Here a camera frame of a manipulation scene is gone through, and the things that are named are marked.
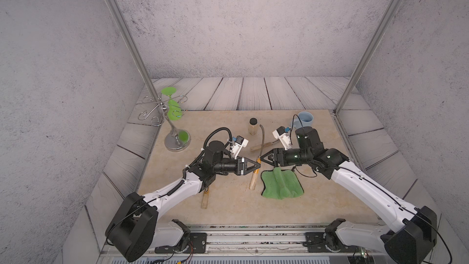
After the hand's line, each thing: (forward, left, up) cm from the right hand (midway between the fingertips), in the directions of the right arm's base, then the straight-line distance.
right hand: (265, 159), depth 71 cm
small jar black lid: (+31, +4, -17) cm, 35 cm away
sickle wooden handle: (-7, +26, -23) cm, 36 cm away
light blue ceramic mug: (+39, -29, -20) cm, 52 cm away
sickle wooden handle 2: (-5, +4, -4) cm, 8 cm away
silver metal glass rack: (+25, +47, -21) cm, 57 cm away
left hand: (-3, +2, -2) cm, 4 cm away
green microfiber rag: (-1, -9, -19) cm, 21 cm away
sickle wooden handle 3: (+21, 0, -23) cm, 31 cm away
